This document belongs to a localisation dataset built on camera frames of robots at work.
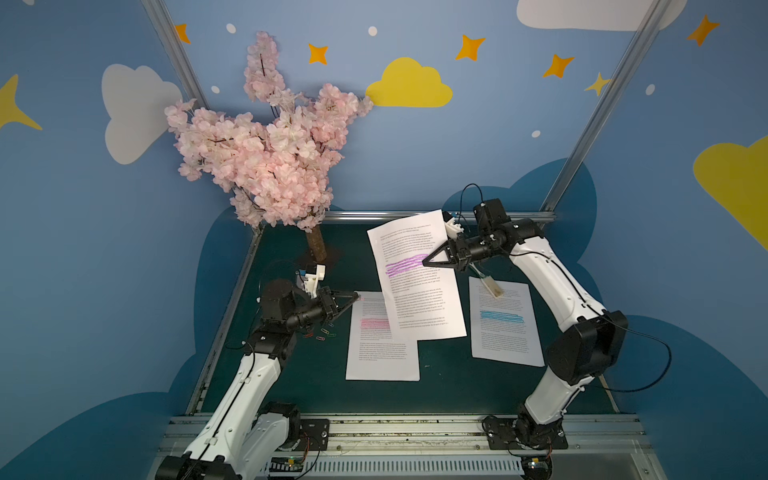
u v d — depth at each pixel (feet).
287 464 2.39
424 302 2.19
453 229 2.26
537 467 2.40
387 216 4.34
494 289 3.32
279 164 2.10
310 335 2.97
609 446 2.42
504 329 3.08
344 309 2.26
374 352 2.90
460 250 2.09
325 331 3.05
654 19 2.30
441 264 2.20
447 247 2.19
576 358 1.51
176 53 2.45
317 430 2.46
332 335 3.05
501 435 2.43
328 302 2.16
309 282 2.30
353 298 2.35
